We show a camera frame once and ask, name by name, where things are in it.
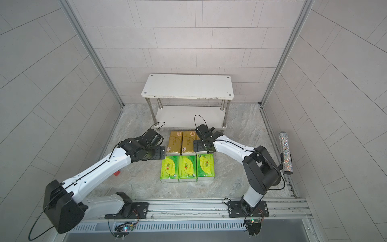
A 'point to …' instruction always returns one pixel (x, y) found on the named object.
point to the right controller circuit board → (254, 226)
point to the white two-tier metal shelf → (182, 101)
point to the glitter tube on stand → (285, 157)
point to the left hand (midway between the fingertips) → (161, 152)
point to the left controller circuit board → (122, 230)
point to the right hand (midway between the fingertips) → (202, 146)
